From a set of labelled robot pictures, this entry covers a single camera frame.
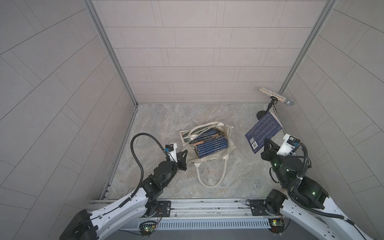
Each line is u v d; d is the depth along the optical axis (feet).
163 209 2.33
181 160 2.18
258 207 2.31
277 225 2.23
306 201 1.47
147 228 2.11
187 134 2.58
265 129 2.23
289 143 1.76
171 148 2.15
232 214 2.31
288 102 2.85
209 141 2.77
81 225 1.35
